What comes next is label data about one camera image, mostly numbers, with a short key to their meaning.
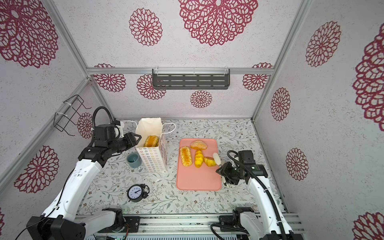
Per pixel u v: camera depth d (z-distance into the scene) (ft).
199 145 3.27
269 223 1.34
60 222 1.25
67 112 2.52
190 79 3.17
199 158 3.11
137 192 2.67
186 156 3.11
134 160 3.10
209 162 2.97
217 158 2.77
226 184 2.22
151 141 3.03
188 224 2.49
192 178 2.94
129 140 2.17
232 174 2.20
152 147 2.93
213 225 2.24
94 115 1.83
